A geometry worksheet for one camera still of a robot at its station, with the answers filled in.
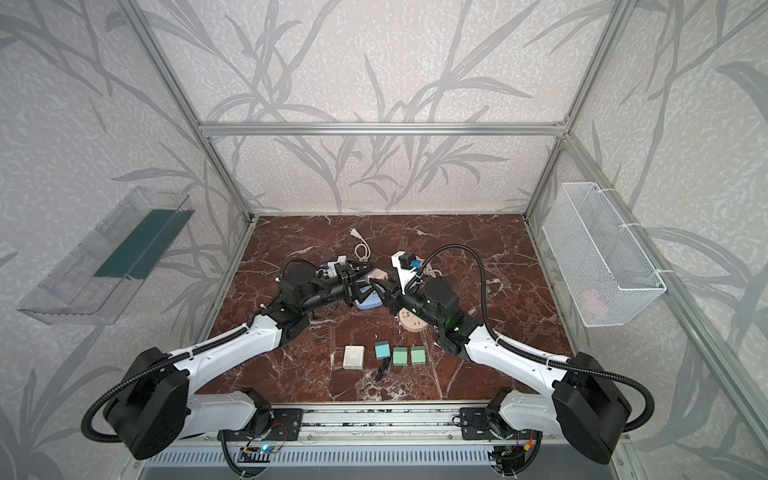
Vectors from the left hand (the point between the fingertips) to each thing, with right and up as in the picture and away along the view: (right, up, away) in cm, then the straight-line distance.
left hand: (381, 265), depth 71 cm
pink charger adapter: (-1, -2, +1) cm, 2 cm away
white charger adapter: (-8, -26, +11) cm, 30 cm away
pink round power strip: (+8, -18, +18) cm, 27 cm away
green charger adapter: (+4, -26, +12) cm, 29 cm away
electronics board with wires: (-27, -43, +1) cm, 51 cm away
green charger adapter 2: (+10, -26, +11) cm, 30 cm away
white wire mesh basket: (+48, -1, -10) cm, 49 cm away
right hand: (-1, -1, +2) cm, 2 cm away
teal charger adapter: (-1, -25, +13) cm, 29 cm away
